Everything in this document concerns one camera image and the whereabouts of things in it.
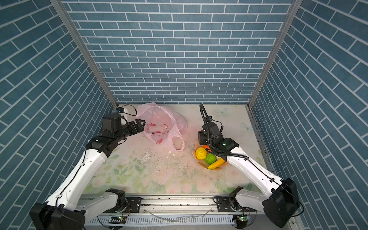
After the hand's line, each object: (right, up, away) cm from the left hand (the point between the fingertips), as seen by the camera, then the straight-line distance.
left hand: (140, 122), depth 77 cm
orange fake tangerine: (+38, -16, +13) cm, 43 cm away
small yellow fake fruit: (+34, -18, +7) cm, 39 cm away
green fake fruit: (+39, -21, +6) cm, 45 cm away
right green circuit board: (+54, -48, -5) cm, 73 cm away
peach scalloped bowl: (+35, -25, +9) cm, 43 cm away
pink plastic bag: (+6, -3, +29) cm, 30 cm away
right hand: (+34, -5, +3) cm, 34 cm away
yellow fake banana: (+43, -24, +5) cm, 49 cm away
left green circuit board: (-10, -49, -5) cm, 51 cm away
